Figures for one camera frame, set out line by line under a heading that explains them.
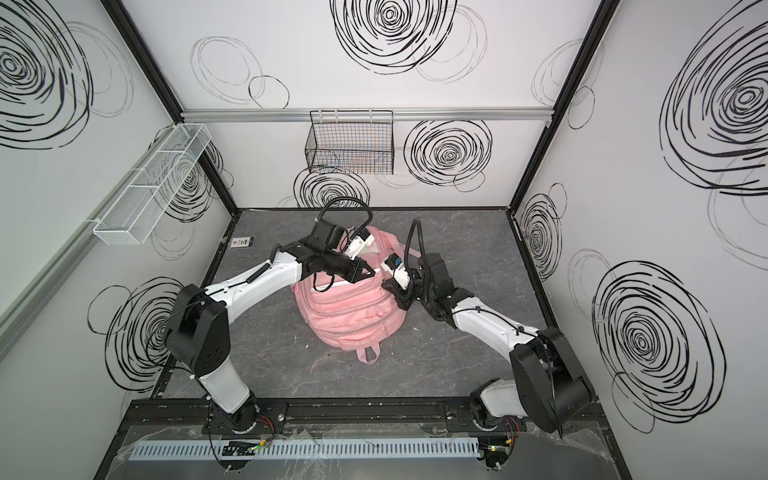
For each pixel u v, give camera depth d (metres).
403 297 0.72
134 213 0.72
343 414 0.75
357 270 0.74
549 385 0.42
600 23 0.74
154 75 0.81
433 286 0.66
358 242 0.77
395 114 0.91
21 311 0.51
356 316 0.81
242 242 1.08
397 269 0.71
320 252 0.68
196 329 0.46
